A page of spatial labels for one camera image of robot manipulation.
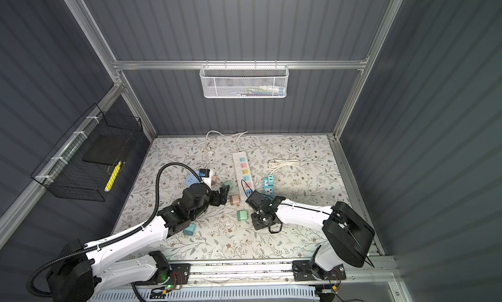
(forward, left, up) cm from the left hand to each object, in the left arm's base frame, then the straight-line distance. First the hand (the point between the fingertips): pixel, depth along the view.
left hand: (221, 185), depth 80 cm
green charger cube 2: (-7, -8, -14) cm, 18 cm away
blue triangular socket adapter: (+13, +17, -14) cm, 26 cm away
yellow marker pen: (0, +38, +10) cm, 39 cm away
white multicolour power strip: (+11, -9, -13) cm, 19 cm away
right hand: (-11, -16, -15) cm, 24 cm away
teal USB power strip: (+7, -21, -13) cm, 26 cm away
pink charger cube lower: (0, -5, -14) cm, 15 cm away
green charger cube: (+10, -2, -15) cm, 18 cm away
